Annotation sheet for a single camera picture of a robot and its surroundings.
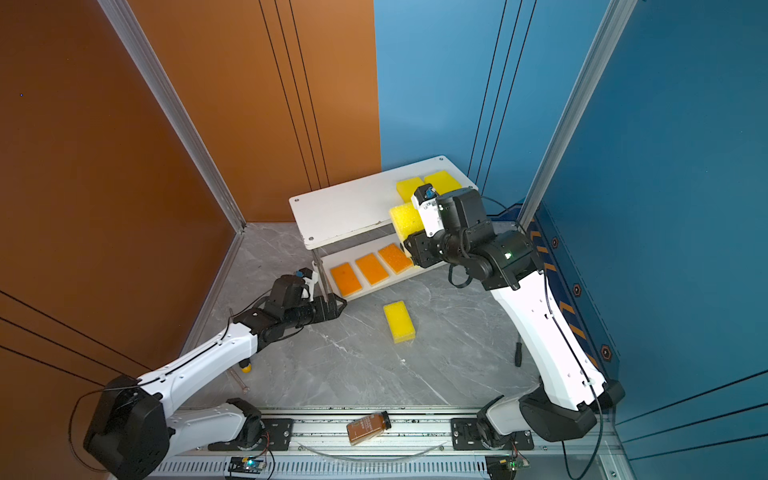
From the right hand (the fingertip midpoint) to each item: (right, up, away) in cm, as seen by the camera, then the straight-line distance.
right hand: (419, 236), depth 64 cm
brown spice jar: (-12, -46, +7) cm, 48 cm away
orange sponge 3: (-21, -12, +30) cm, 38 cm away
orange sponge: (-4, -6, +35) cm, 36 cm away
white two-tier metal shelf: (-18, +5, +10) cm, 21 cm away
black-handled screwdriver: (+31, -33, +22) cm, 50 cm away
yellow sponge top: (+9, +17, +20) cm, 28 cm away
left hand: (-21, -18, +19) cm, 34 cm away
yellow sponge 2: (-4, -25, +26) cm, 36 cm away
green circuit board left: (-41, -55, +6) cm, 69 cm away
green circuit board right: (+21, -54, +6) cm, 58 cm away
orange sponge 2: (-13, -9, +34) cm, 38 cm away
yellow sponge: (-2, +15, +21) cm, 26 cm away
